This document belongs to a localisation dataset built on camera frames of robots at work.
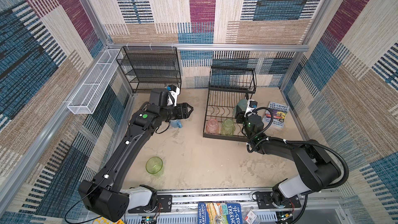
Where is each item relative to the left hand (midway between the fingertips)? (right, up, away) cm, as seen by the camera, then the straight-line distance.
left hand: (189, 109), depth 73 cm
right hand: (+30, 0, +16) cm, 34 cm away
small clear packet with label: (+27, -47, -4) cm, 54 cm away
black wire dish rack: (+25, +15, +39) cm, 49 cm away
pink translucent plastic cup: (+13, -12, +23) cm, 29 cm away
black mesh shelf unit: (-30, +27, +36) cm, 54 cm away
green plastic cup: (+21, -11, +16) cm, 28 cm away
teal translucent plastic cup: (+28, +2, +12) cm, 31 cm away
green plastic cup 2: (-19, -30, +10) cm, 37 cm away
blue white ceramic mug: (-9, -9, +21) cm, 25 cm away
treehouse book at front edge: (+14, -46, -4) cm, 48 cm away
